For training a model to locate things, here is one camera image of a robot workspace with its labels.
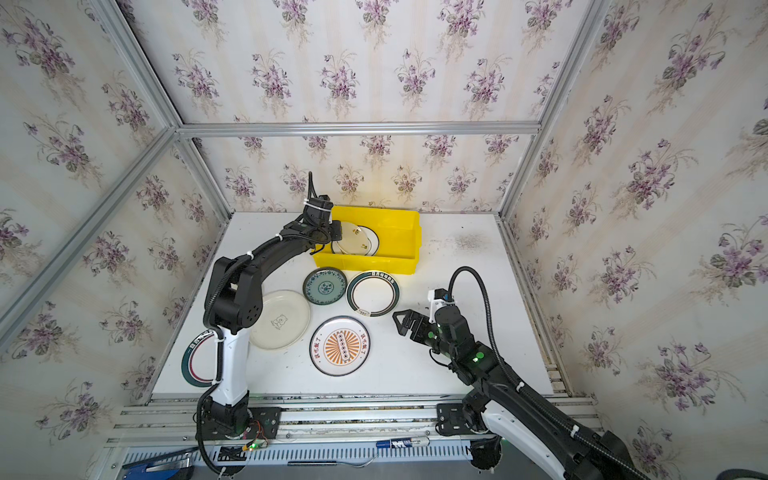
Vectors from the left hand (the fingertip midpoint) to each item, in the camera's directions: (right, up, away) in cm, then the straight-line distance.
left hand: (336, 225), depth 101 cm
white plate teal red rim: (-36, -39, -18) cm, 56 cm away
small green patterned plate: (-3, -21, -3) cm, 21 cm away
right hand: (+21, -27, -23) cm, 41 cm away
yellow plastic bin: (+23, -4, +11) cm, 26 cm away
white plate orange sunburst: (+4, -36, -15) cm, 39 cm away
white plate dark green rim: (+13, -23, -5) cm, 27 cm away
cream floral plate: (+5, -5, +9) cm, 12 cm away
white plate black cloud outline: (+12, -5, +10) cm, 16 cm away
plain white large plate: (-14, -30, -10) cm, 35 cm away
